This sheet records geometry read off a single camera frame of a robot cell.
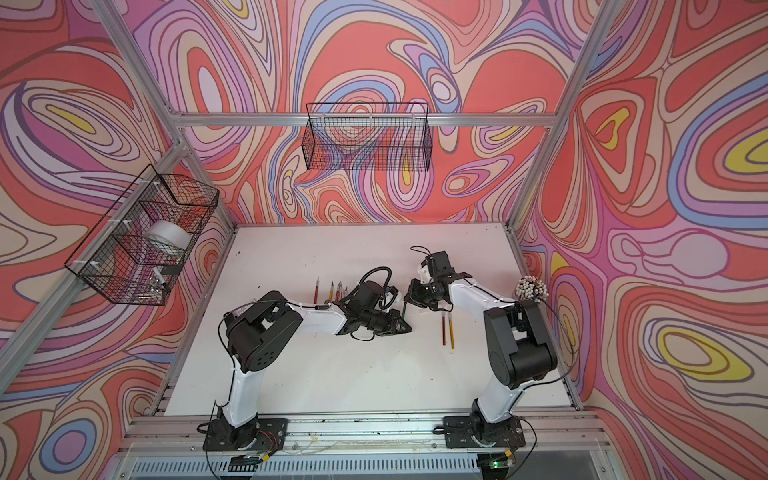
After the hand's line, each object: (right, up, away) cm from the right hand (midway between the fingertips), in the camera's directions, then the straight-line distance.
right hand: (407, 304), depth 92 cm
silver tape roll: (-63, +22, -17) cm, 68 cm away
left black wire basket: (-73, +17, -14) cm, 76 cm away
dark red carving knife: (+11, -7, +1) cm, 14 cm away
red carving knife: (-31, +3, +9) cm, 32 cm away
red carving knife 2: (-23, +3, +9) cm, 25 cm away
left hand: (+2, -8, -5) cm, 9 cm away
